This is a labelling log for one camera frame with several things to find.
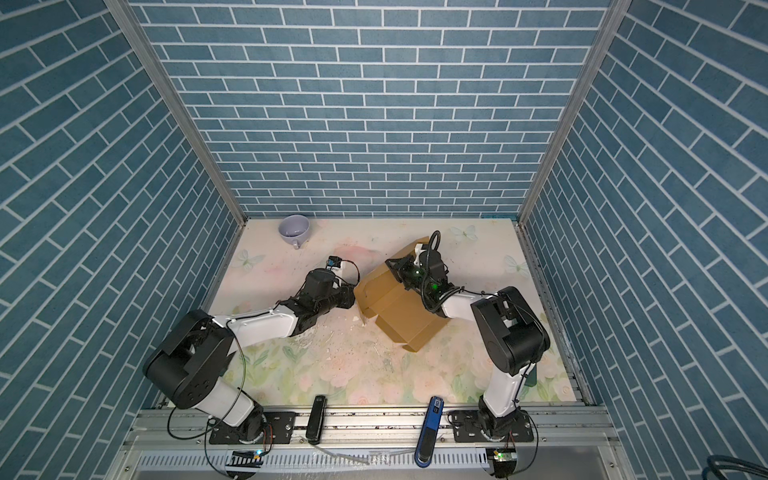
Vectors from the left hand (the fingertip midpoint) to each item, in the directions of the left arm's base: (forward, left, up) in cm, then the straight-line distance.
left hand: (355, 286), depth 92 cm
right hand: (+5, -8, +8) cm, 12 cm away
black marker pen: (-35, +8, -8) cm, 37 cm away
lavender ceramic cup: (+30, +26, -6) cm, 40 cm away
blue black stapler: (-38, -20, -6) cm, 44 cm away
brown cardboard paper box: (-4, -14, -10) cm, 17 cm away
